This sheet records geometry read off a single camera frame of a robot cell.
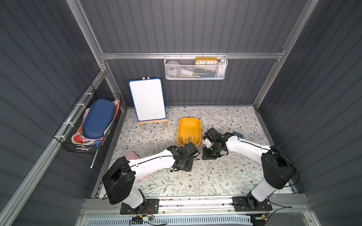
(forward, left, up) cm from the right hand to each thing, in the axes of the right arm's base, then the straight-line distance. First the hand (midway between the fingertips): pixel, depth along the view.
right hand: (206, 156), depth 86 cm
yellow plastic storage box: (+23, +10, -5) cm, 25 cm away
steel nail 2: (+14, +12, -5) cm, 19 cm away
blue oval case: (+6, +56, +29) cm, 63 cm away
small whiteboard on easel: (+33, +38, +18) cm, 53 cm away
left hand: (-8, +11, +1) cm, 13 cm away
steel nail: (+14, +15, -5) cm, 21 cm away
